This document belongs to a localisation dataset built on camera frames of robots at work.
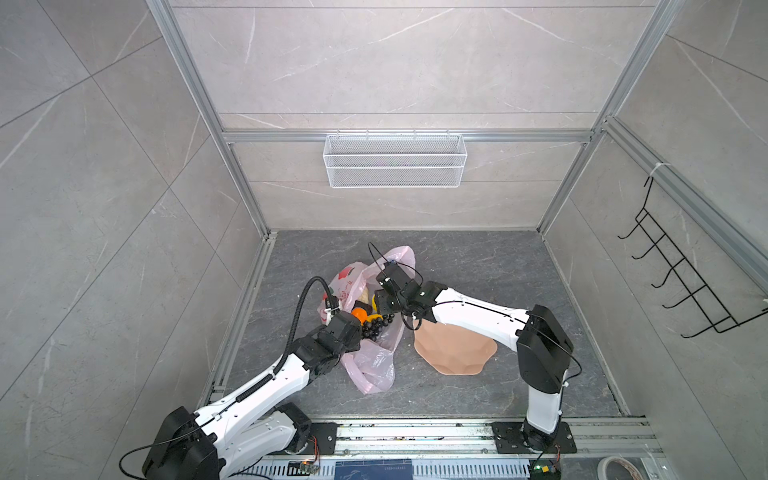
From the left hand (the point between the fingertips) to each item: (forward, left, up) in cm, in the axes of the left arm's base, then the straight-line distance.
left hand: (350, 324), depth 83 cm
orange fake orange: (+5, -3, -3) cm, 6 cm away
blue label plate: (-33, -12, -8) cm, 36 cm away
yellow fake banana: (+5, -7, -5) cm, 10 cm away
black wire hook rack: (-4, -79, +24) cm, 82 cm away
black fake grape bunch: (+2, -6, -6) cm, 9 cm away
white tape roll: (-36, -60, -7) cm, 70 cm away
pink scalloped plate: (-6, -29, -7) cm, 31 cm away
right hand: (+8, -9, +2) cm, 12 cm away
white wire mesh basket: (+51, -15, +20) cm, 56 cm away
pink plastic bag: (-11, -6, -2) cm, 13 cm away
